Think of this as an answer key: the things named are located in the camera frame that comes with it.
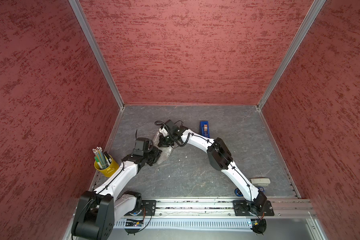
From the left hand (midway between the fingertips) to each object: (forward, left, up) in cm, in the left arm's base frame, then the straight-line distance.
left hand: (162, 154), depth 86 cm
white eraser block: (-14, -55, -4) cm, 57 cm away
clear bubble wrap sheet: (+4, -1, -4) cm, 6 cm away
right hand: (+8, +4, -6) cm, 11 cm away
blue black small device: (-21, -39, +4) cm, 44 cm away
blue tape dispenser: (+19, -27, -2) cm, 33 cm away
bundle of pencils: (-6, +31, +5) cm, 32 cm away
